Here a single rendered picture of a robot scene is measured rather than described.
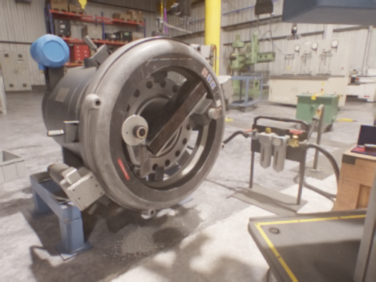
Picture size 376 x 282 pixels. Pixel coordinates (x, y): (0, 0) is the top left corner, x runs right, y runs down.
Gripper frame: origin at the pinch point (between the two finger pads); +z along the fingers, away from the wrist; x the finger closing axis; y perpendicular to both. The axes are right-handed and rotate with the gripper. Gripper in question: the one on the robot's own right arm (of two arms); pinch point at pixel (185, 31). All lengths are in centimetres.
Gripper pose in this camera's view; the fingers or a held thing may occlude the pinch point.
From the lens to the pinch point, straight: 133.3
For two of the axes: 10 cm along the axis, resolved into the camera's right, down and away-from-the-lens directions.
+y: -6.4, 1.1, -7.6
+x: 7.7, 1.7, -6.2
